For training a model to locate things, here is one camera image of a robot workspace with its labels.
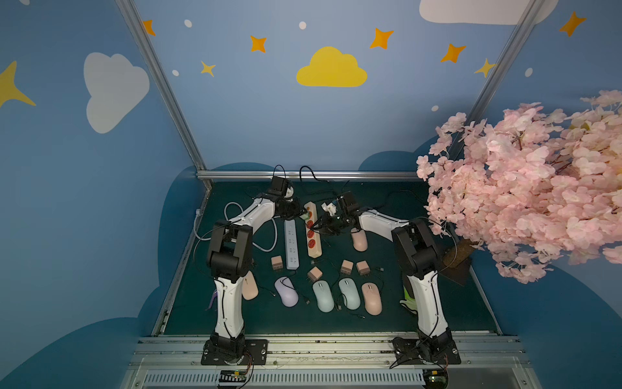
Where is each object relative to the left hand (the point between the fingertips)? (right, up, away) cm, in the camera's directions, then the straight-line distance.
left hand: (305, 207), depth 99 cm
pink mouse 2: (+23, -13, -1) cm, 26 cm away
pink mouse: (+25, -33, -16) cm, 45 cm away
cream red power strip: (+3, -12, -4) cm, 13 cm away
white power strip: (-5, -17, -4) cm, 18 cm away
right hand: (+5, -8, -1) cm, 9 cm away
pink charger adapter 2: (+4, -25, -11) cm, 28 cm away
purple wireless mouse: (-6, -30, -15) cm, 34 cm away
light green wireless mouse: (+7, -29, -15) cm, 34 cm away
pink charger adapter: (-11, -22, -6) cm, 25 cm away
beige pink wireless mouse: (-20, -29, -11) cm, 37 cm away
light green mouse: (+16, -29, -14) cm, 36 cm away
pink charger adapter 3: (+16, -23, -8) cm, 29 cm away
